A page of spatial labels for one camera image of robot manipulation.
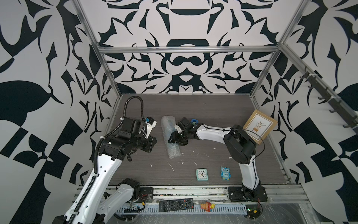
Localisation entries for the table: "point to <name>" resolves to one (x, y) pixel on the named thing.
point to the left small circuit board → (131, 208)
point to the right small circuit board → (253, 211)
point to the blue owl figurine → (225, 173)
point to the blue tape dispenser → (194, 121)
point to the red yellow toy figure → (208, 206)
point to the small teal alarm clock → (202, 174)
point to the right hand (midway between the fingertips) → (170, 140)
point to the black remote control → (175, 205)
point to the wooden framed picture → (259, 126)
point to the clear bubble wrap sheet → (168, 126)
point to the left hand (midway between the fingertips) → (153, 138)
